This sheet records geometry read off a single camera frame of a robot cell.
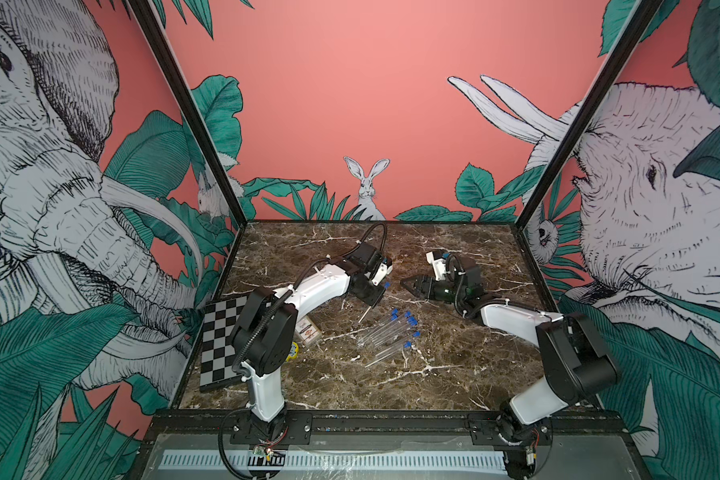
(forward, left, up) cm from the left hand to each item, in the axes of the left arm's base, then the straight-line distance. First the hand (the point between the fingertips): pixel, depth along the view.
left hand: (379, 292), depth 90 cm
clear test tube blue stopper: (-6, +5, -3) cm, 8 cm away
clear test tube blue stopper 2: (-4, -5, -9) cm, 11 cm away
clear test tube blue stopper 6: (-14, -8, -8) cm, 18 cm away
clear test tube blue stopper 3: (-4, -9, -9) cm, 13 cm away
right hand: (0, -8, +5) cm, 9 cm away
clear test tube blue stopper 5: (-9, -10, -10) cm, 17 cm away
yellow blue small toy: (-16, +26, -7) cm, 31 cm away
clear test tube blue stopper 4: (-7, -10, -9) cm, 15 cm away
